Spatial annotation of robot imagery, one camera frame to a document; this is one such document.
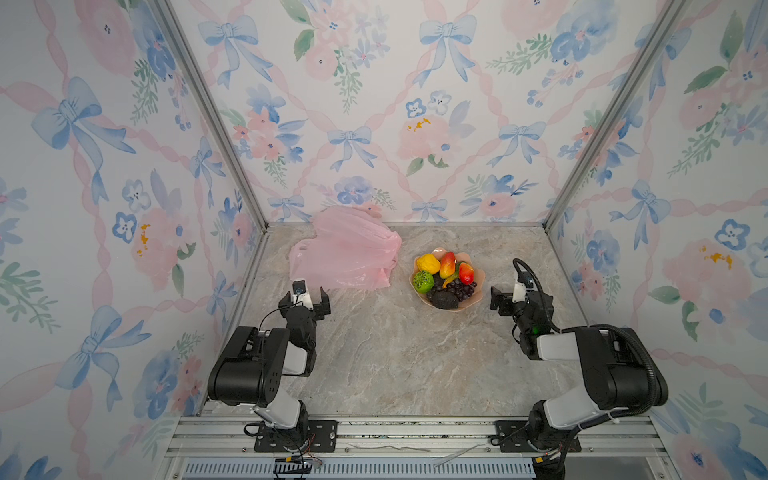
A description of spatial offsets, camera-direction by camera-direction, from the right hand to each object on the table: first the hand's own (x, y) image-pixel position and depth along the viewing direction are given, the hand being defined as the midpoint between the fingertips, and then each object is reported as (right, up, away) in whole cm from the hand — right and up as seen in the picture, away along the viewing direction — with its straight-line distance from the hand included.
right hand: (510, 286), depth 94 cm
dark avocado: (-22, -4, -4) cm, 22 cm away
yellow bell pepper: (-26, +7, +3) cm, 27 cm away
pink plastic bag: (-51, +12, +9) cm, 53 cm away
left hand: (-63, -1, -3) cm, 63 cm away
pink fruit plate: (-8, +2, +4) cm, 10 cm away
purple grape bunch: (-15, -2, +1) cm, 15 cm away
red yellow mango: (-19, +6, +4) cm, 20 cm away
